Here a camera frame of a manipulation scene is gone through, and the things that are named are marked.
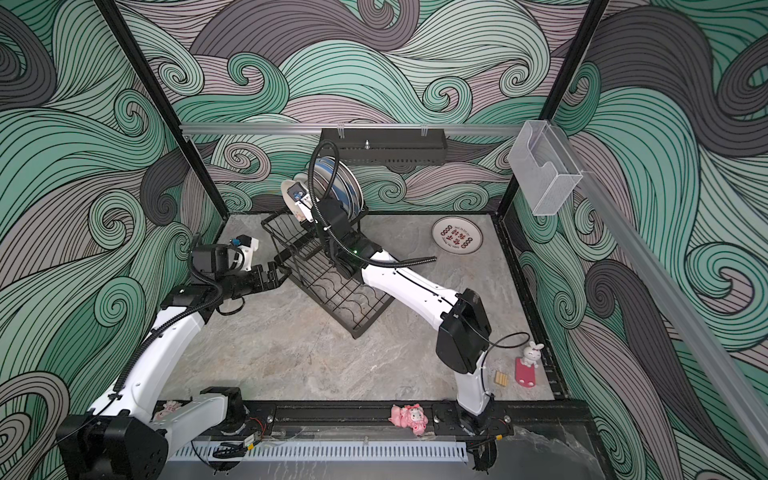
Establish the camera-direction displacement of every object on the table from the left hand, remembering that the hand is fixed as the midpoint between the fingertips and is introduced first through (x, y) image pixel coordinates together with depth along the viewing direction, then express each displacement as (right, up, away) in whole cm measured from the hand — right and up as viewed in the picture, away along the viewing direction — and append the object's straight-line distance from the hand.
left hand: (279, 270), depth 78 cm
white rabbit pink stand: (+67, -27, +2) cm, 73 cm away
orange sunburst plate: (+19, +23, +1) cm, 30 cm away
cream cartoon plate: (+1, +19, +8) cm, 21 cm away
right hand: (+12, +20, -5) cm, 24 cm away
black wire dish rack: (+16, -11, +16) cm, 25 cm away
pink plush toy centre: (+34, -35, -7) cm, 49 cm away
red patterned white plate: (+57, +10, +36) cm, 68 cm away
